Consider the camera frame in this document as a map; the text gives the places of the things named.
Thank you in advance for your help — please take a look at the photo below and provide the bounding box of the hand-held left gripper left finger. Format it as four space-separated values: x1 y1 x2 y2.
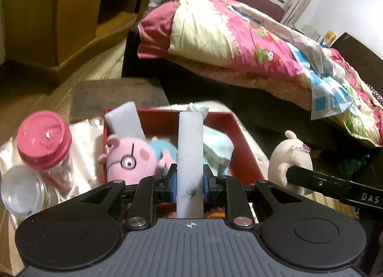
79 164 178 230

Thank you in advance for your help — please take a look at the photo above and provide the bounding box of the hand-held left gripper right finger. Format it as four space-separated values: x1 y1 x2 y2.
203 164 300 230

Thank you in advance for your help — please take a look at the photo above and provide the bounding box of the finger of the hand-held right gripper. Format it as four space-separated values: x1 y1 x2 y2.
286 166 350 203

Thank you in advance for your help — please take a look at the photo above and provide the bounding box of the long white foam sponge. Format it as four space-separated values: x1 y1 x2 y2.
176 111 204 219

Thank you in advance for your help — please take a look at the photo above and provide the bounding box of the cream plush toy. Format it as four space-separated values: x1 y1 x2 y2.
267 130 314 196

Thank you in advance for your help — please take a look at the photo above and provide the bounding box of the light blue towel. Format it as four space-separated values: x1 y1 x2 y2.
203 126 235 176

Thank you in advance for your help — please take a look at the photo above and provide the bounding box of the pink pig plush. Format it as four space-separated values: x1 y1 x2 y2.
98 134 178 186

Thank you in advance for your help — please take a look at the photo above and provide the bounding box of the red cardboard box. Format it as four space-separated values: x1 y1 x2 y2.
103 107 264 218

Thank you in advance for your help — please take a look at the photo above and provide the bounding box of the short white foam sponge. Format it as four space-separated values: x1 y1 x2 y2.
105 101 146 143

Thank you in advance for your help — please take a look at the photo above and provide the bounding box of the pink lid plastic jar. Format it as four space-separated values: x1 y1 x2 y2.
16 110 74 191

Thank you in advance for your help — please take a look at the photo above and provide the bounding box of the yellow blue toy box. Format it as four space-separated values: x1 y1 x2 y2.
321 30 336 48

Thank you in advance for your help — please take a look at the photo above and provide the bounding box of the bed with pink quilt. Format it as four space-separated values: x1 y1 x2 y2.
137 0 383 148

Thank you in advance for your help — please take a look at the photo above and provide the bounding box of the clear glass jar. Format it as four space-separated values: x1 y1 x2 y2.
0 165 51 220

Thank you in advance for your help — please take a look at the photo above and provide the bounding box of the wooden cabinet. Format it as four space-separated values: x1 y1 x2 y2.
1 0 160 87

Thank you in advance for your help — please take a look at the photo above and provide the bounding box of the dark bed frame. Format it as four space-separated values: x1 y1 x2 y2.
121 30 379 164

